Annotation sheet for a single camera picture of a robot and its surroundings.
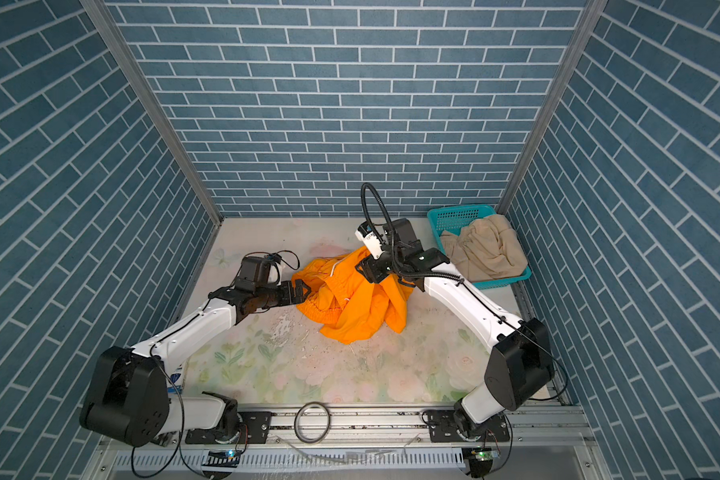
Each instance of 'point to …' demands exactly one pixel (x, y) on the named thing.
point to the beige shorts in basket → (484, 248)
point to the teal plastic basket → (446, 219)
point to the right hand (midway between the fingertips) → (363, 257)
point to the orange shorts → (345, 304)
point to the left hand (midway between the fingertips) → (300, 291)
